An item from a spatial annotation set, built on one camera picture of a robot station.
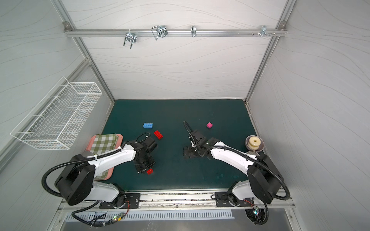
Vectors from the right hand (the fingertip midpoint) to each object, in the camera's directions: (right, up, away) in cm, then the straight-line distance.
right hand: (190, 151), depth 85 cm
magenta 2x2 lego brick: (+14, +14, +19) cm, 28 cm away
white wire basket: (-65, +19, -17) cm, 70 cm away
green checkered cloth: (-60, +2, +10) cm, 61 cm away
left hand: (-22, -10, -2) cm, 24 cm away
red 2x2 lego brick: (-23, -10, -4) cm, 26 cm away
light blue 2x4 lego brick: (-31, +14, +18) cm, 39 cm away
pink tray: (-67, +2, +8) cm, 67 cm away
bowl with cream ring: (+45, +1, +5) cm, 45 cm away
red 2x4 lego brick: (-22, +8, +14) cm, 28 cm away
